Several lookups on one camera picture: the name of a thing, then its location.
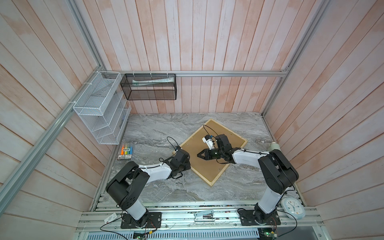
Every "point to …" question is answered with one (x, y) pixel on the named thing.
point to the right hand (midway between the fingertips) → (198, 155)
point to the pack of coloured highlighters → (126, 151)
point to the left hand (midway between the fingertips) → (188, 165)
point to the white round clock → (293, 206)
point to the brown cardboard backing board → (210, 169)
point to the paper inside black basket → (144, 82)
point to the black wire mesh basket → (149, 86)
